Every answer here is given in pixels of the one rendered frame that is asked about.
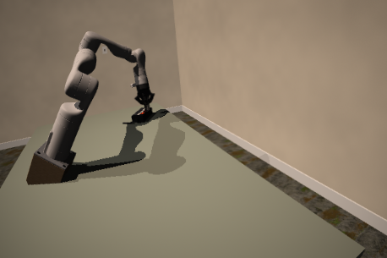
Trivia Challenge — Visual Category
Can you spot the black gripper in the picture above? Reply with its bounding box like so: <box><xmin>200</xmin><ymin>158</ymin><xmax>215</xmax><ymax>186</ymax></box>
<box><xmin>134</xmin><ymin>83</ymin><xmax>155</xmax><ymax>112</ymax></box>

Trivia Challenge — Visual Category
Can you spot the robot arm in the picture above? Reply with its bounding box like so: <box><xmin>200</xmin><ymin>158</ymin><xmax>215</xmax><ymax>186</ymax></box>
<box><xmin>43</xmin><ymin>31</ymin><xmax>149</xmax><ymax>161</ymax></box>

